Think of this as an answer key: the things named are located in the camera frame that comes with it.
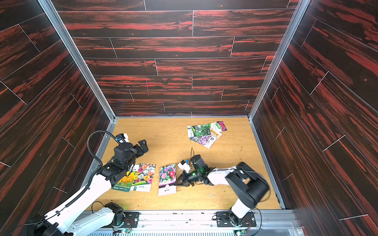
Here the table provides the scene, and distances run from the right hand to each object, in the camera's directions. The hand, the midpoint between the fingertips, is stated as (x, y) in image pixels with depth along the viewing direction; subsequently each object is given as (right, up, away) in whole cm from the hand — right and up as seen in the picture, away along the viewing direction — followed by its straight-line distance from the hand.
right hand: (175, 182), depth 82 cm
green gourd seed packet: (+16, +30, +29) cm, 45 cm away
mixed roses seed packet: (-19, +1, +7) cm, 20 cm away
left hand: (-18, +22, -2) cm, 29 cm away
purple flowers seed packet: (+19, +23, +22) cm, 37 cm away
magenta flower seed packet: (+35, +33, +33) cm, 58 cm away
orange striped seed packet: (+27, +26, +25) cm, 45 cm away
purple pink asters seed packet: (-5, +1, +1) cm, 5 cm away
